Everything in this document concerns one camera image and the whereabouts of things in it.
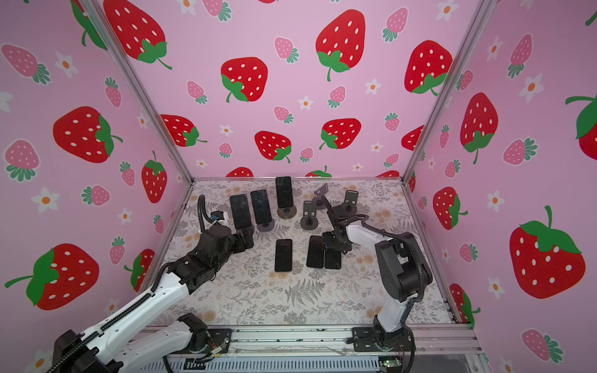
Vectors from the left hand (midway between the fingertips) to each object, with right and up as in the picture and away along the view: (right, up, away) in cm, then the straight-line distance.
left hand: (242, 231), depth 80 cm
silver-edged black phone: (+33, -13, +11) cm, 37 cm away
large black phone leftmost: (-5, +6, +16) cm, 18 cm away
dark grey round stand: (+42, +10, +25) cm, 50 cm away
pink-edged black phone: (+13, -14, +11) cm, 22 cm away
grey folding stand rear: (+30, +15, +27) cm, 43 cm away
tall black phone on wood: (+13, +15, +20) cm, 28 cm away
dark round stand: (+24, +1, +25) cm, 34 cm away
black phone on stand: (+3, +8, +16) cm, 18 cm away
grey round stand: (+4, -2, +21) cm, 22 cm away
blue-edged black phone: (+26, -13, +15) cm, 32 cm away
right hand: (+32, -8, +16) cm, 36 cm away
